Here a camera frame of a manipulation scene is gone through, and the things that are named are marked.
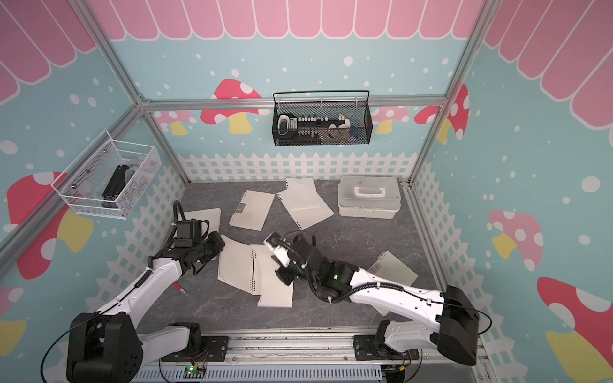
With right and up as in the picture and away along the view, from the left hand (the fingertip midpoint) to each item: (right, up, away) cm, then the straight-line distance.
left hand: (224, 244), depth 87 cm
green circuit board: (-4, -37, -14) cm, 40 cm away
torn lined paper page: (+29, +7, +19) cm, 35 cm away
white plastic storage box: (+55, +18, +12) cm, 59 cm away
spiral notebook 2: (+61, -10, +5) cm, 62 cm away
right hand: (+22, +1, -13) cm, 26 cm away
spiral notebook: (+9, -9, +3) cm, 14 cm away
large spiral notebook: (-15, +10, +24) cm, 30 cm away
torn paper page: (+27, +17, +26) cm, 41 cm away
